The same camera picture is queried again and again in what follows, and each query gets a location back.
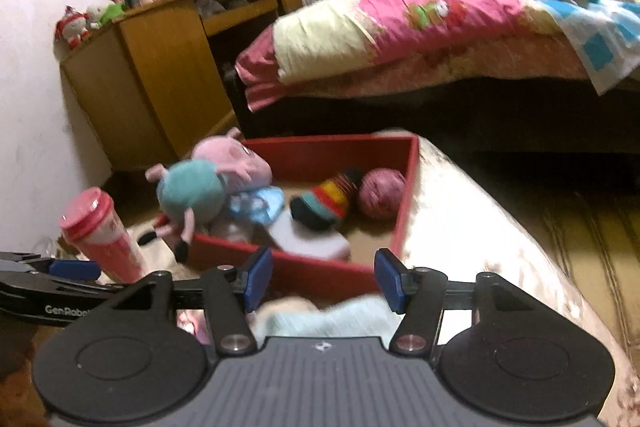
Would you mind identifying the pink floral bedsheet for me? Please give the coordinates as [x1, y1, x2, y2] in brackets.
[247, 42, 596, 112]

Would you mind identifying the white sponge block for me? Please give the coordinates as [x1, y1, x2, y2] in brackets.
[265, 209, 352, 263]

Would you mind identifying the pink pig plush toy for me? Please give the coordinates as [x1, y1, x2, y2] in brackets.
[145, 127, 273, 264]

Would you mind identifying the dark wooden bed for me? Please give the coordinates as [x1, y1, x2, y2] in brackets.
[222, 0, 640, 158]

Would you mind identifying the pink ball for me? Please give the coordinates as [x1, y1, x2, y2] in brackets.
[357, 168, 407, 219]

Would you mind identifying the red white plush doll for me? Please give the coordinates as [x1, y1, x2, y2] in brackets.
[55, 5, 92, 50]

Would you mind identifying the blue checked white sheet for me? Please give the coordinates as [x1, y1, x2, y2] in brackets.
[482, 0, 640, 96]

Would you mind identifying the pink lidded tumbler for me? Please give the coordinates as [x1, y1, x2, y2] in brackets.
[59, 187, 148, 285]

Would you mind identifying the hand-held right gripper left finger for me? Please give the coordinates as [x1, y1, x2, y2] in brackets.
[100, 247, 275, 355]

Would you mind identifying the silver floral tablecloth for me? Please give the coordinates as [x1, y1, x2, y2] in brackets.
[50, 129, 640, 427]

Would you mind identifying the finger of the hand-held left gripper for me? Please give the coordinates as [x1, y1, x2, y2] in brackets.
[0, 251, 102, 284]

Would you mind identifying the white cat plush toy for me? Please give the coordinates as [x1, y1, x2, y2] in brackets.
[86, 4, 108, 30]

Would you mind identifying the red cardboard box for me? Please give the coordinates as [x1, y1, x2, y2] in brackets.
[160, 133, 420, 295]

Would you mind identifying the grey cloth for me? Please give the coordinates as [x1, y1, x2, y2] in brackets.
[195, 0, 248, 18]

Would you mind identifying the light blue towel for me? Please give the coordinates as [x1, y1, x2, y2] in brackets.
[252, 294, 401, 340]

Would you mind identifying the light blue patterned cloth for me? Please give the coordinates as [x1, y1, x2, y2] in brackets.
[227, 186, 286, 228]

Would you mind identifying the rainbow striped black sock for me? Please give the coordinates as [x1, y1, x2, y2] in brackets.
[290, 168, 363, 230]

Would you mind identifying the wooden desk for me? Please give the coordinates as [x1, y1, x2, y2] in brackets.
[60, 0, 303, 172]

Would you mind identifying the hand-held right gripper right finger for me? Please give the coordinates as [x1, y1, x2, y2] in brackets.
[374, 248, 543, 355]

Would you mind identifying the pink cartoon quilt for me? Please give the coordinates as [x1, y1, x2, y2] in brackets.
[235, 0, 640, 112]

